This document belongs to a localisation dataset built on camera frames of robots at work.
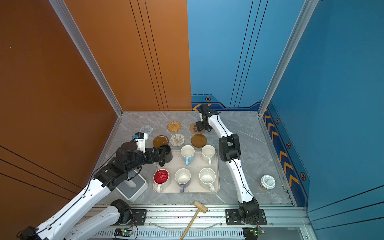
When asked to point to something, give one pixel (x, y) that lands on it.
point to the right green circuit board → (251, 233)
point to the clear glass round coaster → (146, 129)
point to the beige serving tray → (198, 177)
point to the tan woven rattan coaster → (174, 126)
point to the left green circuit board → (124, 232)
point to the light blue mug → (187, 152)
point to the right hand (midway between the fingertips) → (202, 127)
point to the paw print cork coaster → (194, 129)
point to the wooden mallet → (200, 207)
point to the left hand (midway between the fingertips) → (160, 147)
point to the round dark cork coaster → (198, 140)
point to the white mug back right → (208, 153)
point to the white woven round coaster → (177, 140)
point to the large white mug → (207, 176)
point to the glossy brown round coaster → (160, 140)
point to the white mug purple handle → (182, 177)
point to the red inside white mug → (160, 177)
